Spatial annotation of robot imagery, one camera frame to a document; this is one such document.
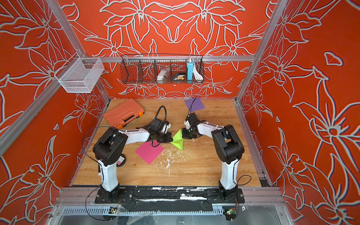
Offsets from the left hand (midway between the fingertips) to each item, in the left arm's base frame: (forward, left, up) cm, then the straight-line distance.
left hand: (174, 139), depth 95 cm
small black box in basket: (+27, -2, +32) cm, 42 cm away
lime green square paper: (0, -3, -1) cm, 3 cm away
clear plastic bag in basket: (+30, +9, +31) cm, 44 cm away
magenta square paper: (-11, +16, -1) cm, 19 cm away
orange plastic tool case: (+16, +39, +5) cm, 43 cm away
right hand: (+2, -5, +1) cm, 5 cm away
